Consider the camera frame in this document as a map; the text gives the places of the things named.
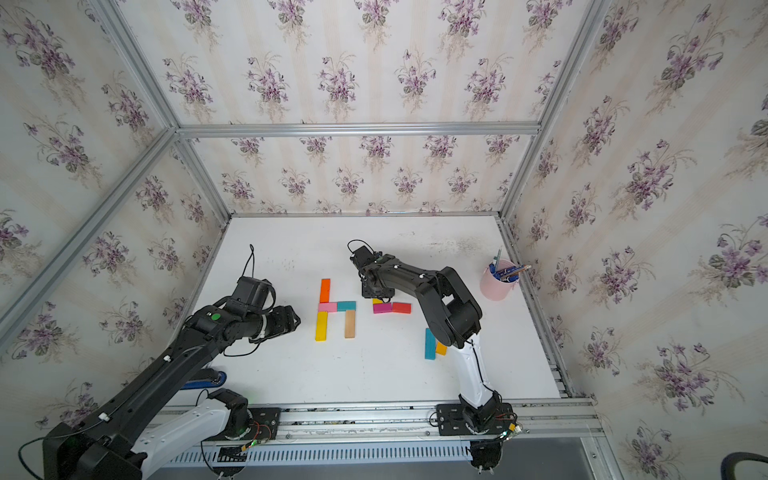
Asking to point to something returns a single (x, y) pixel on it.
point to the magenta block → (382, 308)
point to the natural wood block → (350, 324)
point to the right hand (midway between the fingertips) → (379, 292)
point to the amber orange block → (441, 349)
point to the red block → (401, 307)
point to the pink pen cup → (493, 288)
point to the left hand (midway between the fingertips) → (294, 326)
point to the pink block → (327, 307)
